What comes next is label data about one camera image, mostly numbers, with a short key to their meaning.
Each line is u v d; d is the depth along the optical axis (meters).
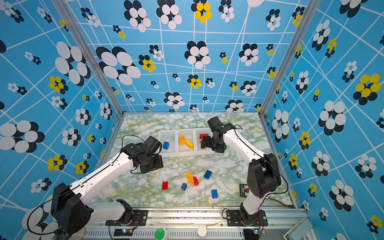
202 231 0.64
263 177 0.45
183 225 0.72
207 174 0.86
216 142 0.72
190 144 0.99
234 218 0.73
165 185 0.84
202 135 1.04
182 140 0.99
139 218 0.73
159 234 0.63
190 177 0.87
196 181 0.84
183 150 0.98
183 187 0.83
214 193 0.81
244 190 0.81
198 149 0.94
